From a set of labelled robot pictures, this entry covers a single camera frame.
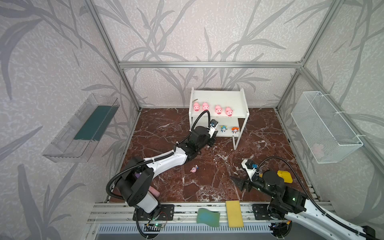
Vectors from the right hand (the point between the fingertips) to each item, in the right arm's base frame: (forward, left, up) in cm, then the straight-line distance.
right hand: (235, 166), depth 74 cm
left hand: (+21, +9, +6) cm, 24 cm away
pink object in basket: (+5, -40, +7) cm, 41 cm away
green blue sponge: (-20, +13, -13) cm, 28 cm away
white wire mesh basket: (+6, -37, +19) cm, 42 cm away
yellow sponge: (-19, +1, -13) cm, 23 cm away
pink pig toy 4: (+19, +4, +20) cm, 28 cm away
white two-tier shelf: (+30, -1, +18) cm, 35 cm away
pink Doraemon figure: (+4, +21, -13) cm, 25 cm away
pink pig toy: (+22, +19, +20) cm, 36 cm away
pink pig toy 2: (+23, +15, +20) cm, 34 cm away
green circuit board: (-23, +38, -14) cm, 46 cm away
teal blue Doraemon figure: (+21, +5, +4) cm, 22 cm away
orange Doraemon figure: (+20, -2, +3) cm, 20 cm away
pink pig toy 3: (+21, +9, +20) cm, 30 cm away
